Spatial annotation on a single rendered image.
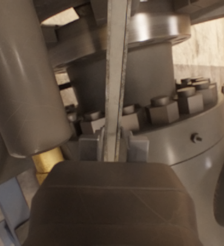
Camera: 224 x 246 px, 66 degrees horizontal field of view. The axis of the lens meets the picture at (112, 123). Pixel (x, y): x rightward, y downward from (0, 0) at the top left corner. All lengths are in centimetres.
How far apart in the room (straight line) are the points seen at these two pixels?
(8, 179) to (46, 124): 59
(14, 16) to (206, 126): 38
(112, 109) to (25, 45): 10
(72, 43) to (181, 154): 33
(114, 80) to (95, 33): 25
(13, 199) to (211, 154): 70
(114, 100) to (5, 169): 64
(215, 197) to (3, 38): 50
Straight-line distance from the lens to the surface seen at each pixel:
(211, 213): 54
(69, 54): 43
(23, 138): 20
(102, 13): 34
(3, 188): 79
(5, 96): 19
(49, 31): 45
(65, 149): 30
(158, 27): 43
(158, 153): 37
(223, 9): 69
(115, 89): 16
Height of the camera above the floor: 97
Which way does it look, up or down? 42 degrees down
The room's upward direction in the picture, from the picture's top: 90 degrees clockwise
